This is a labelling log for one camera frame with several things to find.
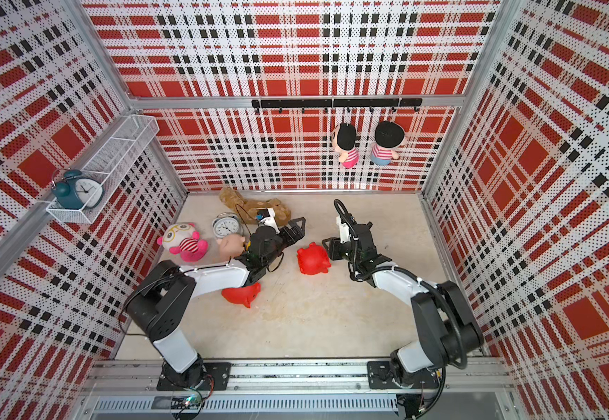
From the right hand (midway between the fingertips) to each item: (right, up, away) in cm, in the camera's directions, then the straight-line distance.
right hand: (331, 240), depth 89 cm
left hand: (-10, +6, 0) cm, 11 cm away
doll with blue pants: (+20, +37, +2) cm, 42 cm away
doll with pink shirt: (+5, +36, +5) cm, 37 cm away
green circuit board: (-40, -42, -19) cm, 61 cm away
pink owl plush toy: (-55, 0, +8) cm, 56 cm away
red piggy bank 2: (-6, -7, +2) cm, 10 cm away
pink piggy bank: (-36, -2, +4) cm, 37 cm away
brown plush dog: (-32, +10, +12) cm, 36 cm away
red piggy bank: (-28, -17, -8) cm, 34 cm away
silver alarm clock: (-43, +5, +16) cm, 46 cm away
